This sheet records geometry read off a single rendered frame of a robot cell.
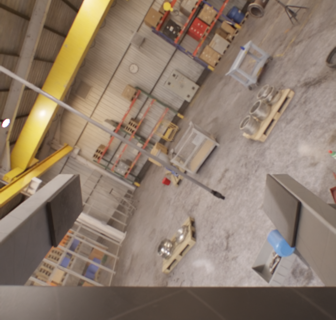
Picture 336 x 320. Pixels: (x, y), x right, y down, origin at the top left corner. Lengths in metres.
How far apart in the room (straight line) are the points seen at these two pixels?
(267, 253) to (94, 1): 11.02
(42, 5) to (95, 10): 2.04
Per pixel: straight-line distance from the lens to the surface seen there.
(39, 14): 12.19
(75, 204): 0.16
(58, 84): 12.28
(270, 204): 0.17
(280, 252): 2.24
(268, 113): 5.63
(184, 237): 5.95
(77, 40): 12.06
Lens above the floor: 2.45
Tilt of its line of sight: 10 degrees down
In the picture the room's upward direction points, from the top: 59 degrees counter-clockwise
